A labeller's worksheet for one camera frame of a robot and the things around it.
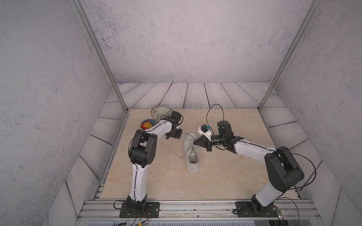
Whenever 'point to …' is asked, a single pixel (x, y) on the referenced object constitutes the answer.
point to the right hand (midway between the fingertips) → (195, 142)
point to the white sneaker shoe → (192, 156)
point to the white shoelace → (179, 150)
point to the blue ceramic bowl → (152, 121)
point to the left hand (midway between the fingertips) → (178, 135)
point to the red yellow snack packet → (146, 125)
